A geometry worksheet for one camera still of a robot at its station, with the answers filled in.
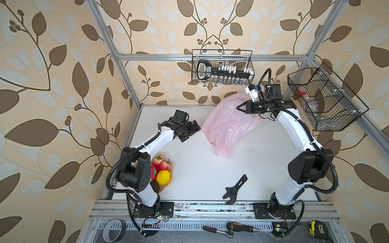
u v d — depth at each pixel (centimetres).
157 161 85
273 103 61
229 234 67
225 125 85
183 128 76
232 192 80
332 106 72
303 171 46
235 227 68
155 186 77
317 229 67
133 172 45
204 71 85
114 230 70
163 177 78
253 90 72
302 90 88
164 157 98
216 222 71
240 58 91
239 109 79
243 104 76
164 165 82
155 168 84
